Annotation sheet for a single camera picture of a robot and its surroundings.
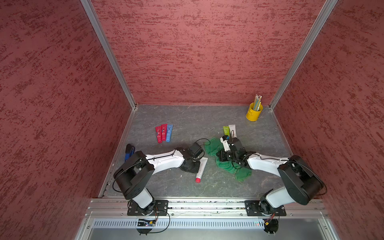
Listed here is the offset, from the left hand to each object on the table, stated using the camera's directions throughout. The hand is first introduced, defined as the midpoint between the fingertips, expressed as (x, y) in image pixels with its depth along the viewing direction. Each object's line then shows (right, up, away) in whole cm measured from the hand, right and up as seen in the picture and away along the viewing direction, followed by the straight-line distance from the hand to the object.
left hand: (193, 172), depth 86 cm
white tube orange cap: (+28, +22, +17) cm, 39 cm away
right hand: (+15, +8, +5) cm, 18 cm away
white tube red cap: (+6, +4, +3) cm, 8 cm away
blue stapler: (-41, +11, +6) cm, 43 cm away
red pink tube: (-22, +23, +17) cm, 36 cm away
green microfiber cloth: (+28, 0, -1) cm, 28 cm away
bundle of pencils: (+46, +44, +19) cm, 66 cm away
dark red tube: (-25, +23, +17) cm, 39 cm away
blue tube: (-18, +22, +17) cm, 33 cm away
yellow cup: (+43, +34, +21) cm, 59 cm away
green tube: (+23, +23, +18) cm, 38 cm away
